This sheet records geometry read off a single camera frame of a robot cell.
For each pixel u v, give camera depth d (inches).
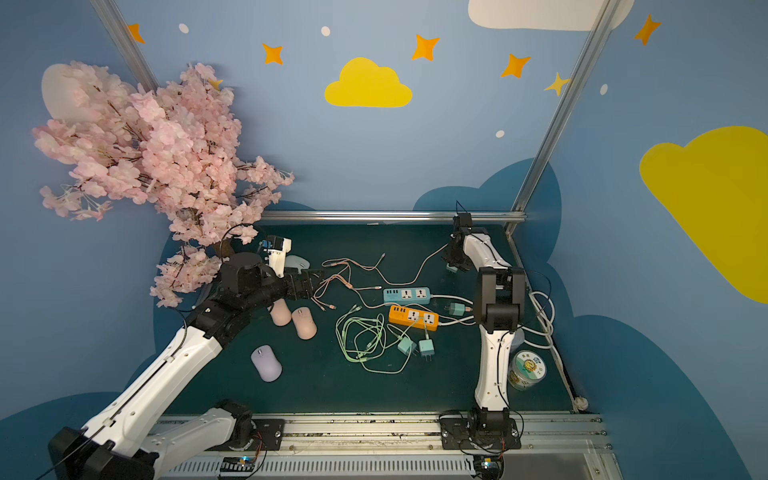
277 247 25.1
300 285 25.6
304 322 36.5
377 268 42.1
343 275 41.3
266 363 33.1
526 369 30.4
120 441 15.0
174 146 23.3
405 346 34.6
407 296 38.7
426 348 34.7
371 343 35.6
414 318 36.7
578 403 33.0
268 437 28.9
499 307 23.6
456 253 32.2
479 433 27.0
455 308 37.5
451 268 41.4
